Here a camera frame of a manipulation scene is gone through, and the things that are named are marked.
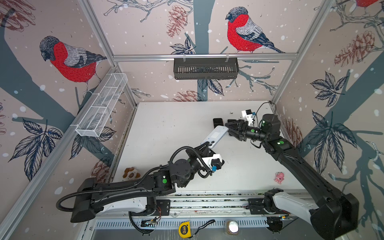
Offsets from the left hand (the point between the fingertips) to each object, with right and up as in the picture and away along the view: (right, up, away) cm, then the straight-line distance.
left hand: (205, 142), depth 62 cm
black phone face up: (+5, +2, +3) cm, 6 cm away
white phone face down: (+23, +7, +51) cm, 57 cm away
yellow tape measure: (-9, -40, +4) cm, 42 cm away
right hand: (+10, +4, +8) cm, 13 cm away
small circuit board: (-27, -41, +9) cm, 51 cm away
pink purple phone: (+12, +7, +49) cm, 51 cm away
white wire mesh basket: (-55, +18, +18) cm, 61 cm away
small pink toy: (+42, -23, +19) cm, 52 cm away
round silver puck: (+11, -35, -2) cm, 37 cm away
